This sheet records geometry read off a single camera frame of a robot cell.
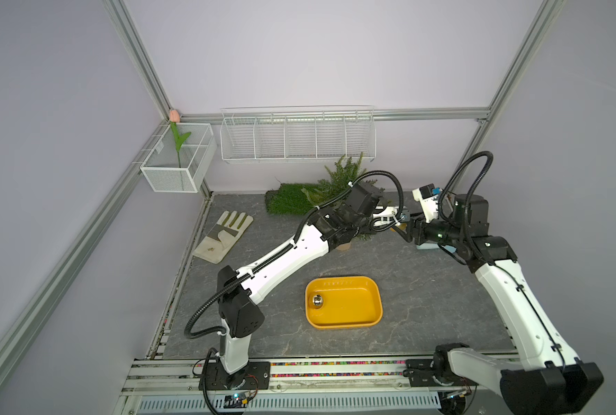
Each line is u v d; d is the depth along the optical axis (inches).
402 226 27.2
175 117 35.3
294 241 19.0
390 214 24.3
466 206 20.8
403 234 26.1
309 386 28.6
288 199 44.3
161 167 31.0
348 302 34.8
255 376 28.6
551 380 14.6
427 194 24.1
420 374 29.1
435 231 24.7
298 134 38.6
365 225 23.6
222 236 41.6
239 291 16.3
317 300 33.1
